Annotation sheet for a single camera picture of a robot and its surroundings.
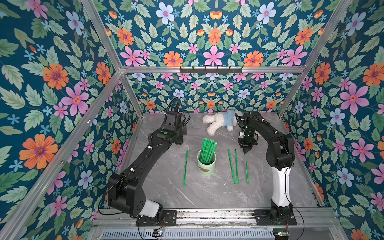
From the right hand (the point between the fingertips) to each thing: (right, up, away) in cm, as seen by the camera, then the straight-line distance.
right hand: (248, 150), depth 90 cm
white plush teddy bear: (-10, +21, +14) cm, 27 cm away
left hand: (-39, +16, -7) cm, 43 cm away
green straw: (-11, -3, +8) cm, 14 cm away
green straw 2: (-39, -10, +1) cm, 40 cm away
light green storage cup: (-26, -10, -8) cm, 29 cm away
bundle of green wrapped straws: (-25, +1, -9) cm, 27 cm away
